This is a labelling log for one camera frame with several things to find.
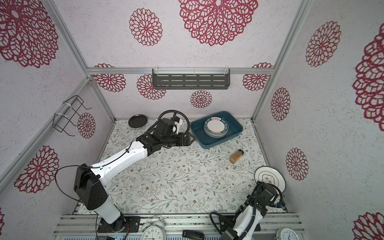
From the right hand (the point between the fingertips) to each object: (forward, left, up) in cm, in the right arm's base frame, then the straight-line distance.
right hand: (262, 182), depth 84 cm
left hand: (+13, +41, +20) cm, 48 cm away
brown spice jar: (+17, +12, 0) cm, 21 cm away
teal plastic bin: (+42, +9, -2) cm, 43 cm away
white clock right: (-24, -5, -1) cm, 25 cm away
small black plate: (+47, +85, -1) cm, 97 cm away
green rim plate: (+40, +23, +1) cm, 47 cm away
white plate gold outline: (+6, -8, -4) cm, 10 cm away
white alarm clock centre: (-26, +56, +2) cm, 62 cm away
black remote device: (-26, +38, 0) cm, 46 cm away
